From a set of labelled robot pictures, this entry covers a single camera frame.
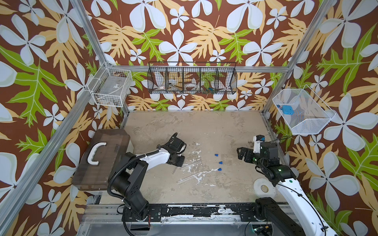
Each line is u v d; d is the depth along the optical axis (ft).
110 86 2.81
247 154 2.27
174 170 2.90
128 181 1.49
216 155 3.14
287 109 2.81
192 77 3.19
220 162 3.02
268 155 1.88
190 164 2.98
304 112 2.69
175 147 2.43
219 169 2.92
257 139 2.30
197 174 2.89
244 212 2.41
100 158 2.41
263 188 2.69
